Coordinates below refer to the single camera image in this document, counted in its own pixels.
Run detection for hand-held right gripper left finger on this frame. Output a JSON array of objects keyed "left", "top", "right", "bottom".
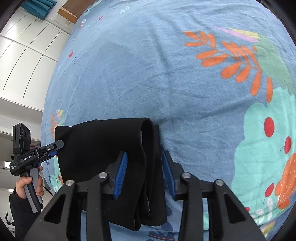
[{"left": 23, "top": 151, "right": 128, "bottom": 241}]

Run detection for person's left forearm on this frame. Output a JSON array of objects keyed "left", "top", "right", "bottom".
[{"left": 9, "top": 188, "right": 48, "bottom": 241}]

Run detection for white wardrobe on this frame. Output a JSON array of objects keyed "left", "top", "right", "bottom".
[{"left": 0, "top": 7, "right": 70, "bottom": 112}]

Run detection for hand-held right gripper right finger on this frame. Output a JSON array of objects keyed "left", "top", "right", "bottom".
[{"left": 161, "top": 150, "right": 266, "bottom": 241}]

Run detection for black pants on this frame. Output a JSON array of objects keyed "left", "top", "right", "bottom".
[{"left": 54, "top": 118, "right": 167, "bottom": 231}]

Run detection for person's left hand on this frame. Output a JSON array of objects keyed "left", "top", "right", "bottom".
[{"left": 16, "top": 166, "right": 44, "bottom": 202}]

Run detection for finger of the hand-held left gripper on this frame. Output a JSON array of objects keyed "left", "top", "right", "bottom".
[
  {"left": 37, "top": 140, "right": 65, "bottom": 156},
  {"left": 38, "top": 150, "right": 58, "bottom": 164}
]

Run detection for blue printed bed sheet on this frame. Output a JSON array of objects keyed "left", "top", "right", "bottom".
[{"left": 40, "top": 0, "right": 296, "bottom": 241}]

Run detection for teal curtain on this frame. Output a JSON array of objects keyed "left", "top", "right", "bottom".
[{"left": 24, "top": 0, "right": 57, "bottom": 21}]

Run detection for wooden headboard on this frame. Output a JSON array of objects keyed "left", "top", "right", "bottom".
[{"left": 57, "top": 0, "right": 97, "bottom": 25}]

